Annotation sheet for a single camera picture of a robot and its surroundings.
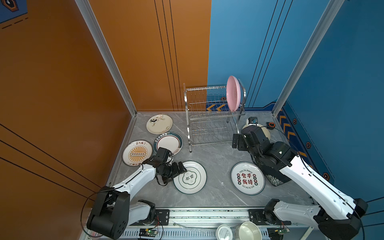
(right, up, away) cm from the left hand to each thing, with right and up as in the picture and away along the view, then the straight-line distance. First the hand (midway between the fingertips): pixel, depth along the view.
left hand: (181, 172), depth 85 cm
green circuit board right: (+48, -23, -15) cm, 56 cm away
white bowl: (+32, -22, -16) cm, 42 cm away
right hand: (+29, +21, -13) cm, 39 cm away
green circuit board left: (-15, -24, -14) cm, 32 cm away
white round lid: (+21, -20, -20) cm, 35 cm away
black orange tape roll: (+63, +27, +24) cm, 72 cm away
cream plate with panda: (-20, +28, +28) cm, 44 cm away
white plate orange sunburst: (-31, +10, +12) cm, 35 cm away
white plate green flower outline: (+6, -5, 0) cm, 8 cm away
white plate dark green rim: (-10, +16, +17) cm, 26 cm away
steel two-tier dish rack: (+19, +30, +28) cm, 45 cm away
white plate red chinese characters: (+38, -4, 0) cm, 38 cm away
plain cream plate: (+58, +22, +20) cm, 65 cm away
